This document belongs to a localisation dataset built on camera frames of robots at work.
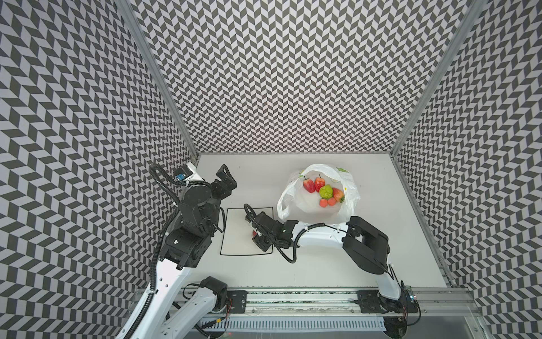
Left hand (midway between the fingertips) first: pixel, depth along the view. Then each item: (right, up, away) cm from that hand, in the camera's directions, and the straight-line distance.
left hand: (217, 173), depth 64 cm
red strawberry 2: (+38, -5, +38) cm, 54 cm away
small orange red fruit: (+43, -13, +32) cm, 55 cm away
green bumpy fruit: (+40, -9, +32) cm, 52 cm away
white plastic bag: (+27, -16, +35) cm, 47 cm away
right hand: (+11, -28, +23) cm, 38 cm away
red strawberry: (+33, -6, +38) cm, 51 cm away
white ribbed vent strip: (+26, -50, +5) cm, 57 cm away
